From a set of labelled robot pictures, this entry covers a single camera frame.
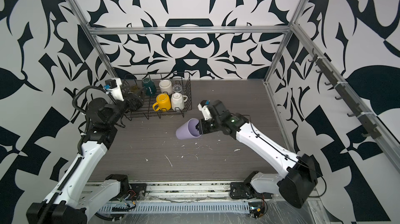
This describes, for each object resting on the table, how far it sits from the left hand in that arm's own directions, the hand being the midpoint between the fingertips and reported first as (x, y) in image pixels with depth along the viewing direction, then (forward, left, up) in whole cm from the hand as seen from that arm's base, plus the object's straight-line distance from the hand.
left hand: (135, 84), depth 70 cm
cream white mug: (+8, -16, -24) cm, 30 cm away
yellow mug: (+8, -8, -24) cm, 27 cm away
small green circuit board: (-45, -53, -36) cm, 78 cm away
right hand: (-13, -26, -16) cm, 33 cm away
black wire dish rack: (+41, -17, -38) cm, 58 cm away
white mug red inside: (+21, -8, -25) cm, 33 cm away
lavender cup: (-18, -23, -10) cm, 31 cm away
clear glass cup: (+19, -15, -25) cm, 35 cm away
